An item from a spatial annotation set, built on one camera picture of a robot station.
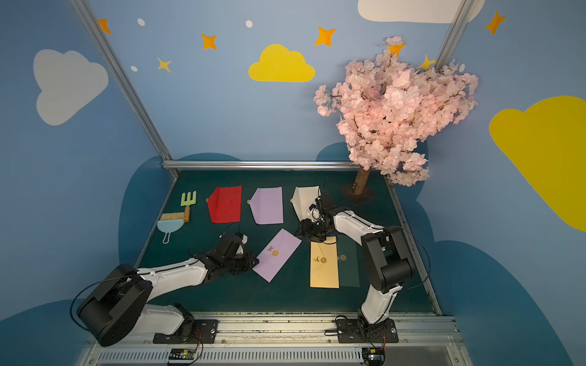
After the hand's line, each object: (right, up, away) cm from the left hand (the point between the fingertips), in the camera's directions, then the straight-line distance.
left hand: (261, 258), depth 88 cm
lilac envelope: (-1, +20, +21) cm, 29 cm away
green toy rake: (-38, +21, +20) cm, 48 cm away
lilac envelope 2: (+6, 0, +5) cm, 7 cm away
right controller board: (+39, -28, -15) cm, 50 cm away
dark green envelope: (+35, -4, +2) cm, 35 cm away
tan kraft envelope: (+25, -3, +2) cm, 25 cm away
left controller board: (-23, -26, -17) cm, 39 cm away
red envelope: (-20, +20, +19) cm, 35 cm away
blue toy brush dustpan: (-44, +12, +15) cm, 48 cm away
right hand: (+17, +9, +4) cm, 19 cm away
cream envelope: (+17, +24, +25) cm, 38 cm away
